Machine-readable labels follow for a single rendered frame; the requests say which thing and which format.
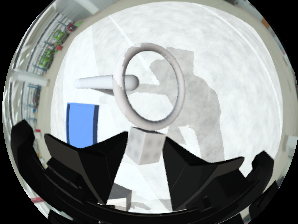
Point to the grey metal t-shaped stake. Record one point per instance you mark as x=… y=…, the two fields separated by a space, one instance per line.
x=104 y=83

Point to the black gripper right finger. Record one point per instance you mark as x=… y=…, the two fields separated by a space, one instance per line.
x=187 y=174

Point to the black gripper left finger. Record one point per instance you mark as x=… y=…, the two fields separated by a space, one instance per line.
x=98 y=163

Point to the blue tray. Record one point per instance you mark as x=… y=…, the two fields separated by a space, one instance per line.
x=82 y=120

